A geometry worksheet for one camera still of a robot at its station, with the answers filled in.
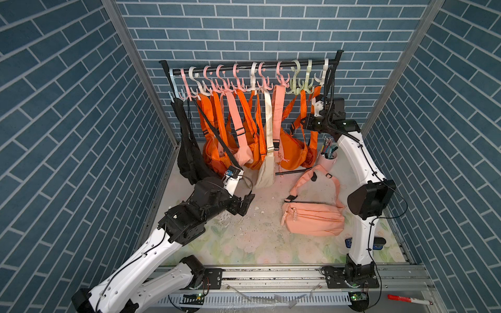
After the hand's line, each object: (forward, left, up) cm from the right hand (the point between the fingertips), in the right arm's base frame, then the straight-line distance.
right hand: (303, 120), depth 87 cm
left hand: (-36, +20, -4) cm, 41 cm away
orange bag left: (-15, +38, -10) cm, 42 cm away
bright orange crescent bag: (+2, +1, -23) cm, 23 cm away
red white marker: (-60, -40, -31) cm, 78 cm away
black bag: (-21, +47, -8) cm, 52 cm away
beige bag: (-20, +14, -17) cm, 29 cm away
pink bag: (-35, -6, -25) cm, 43 cm away
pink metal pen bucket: (0, -17, -21) cm, 27 cm away
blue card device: (-40, -35, -33) cm, 62 cm away
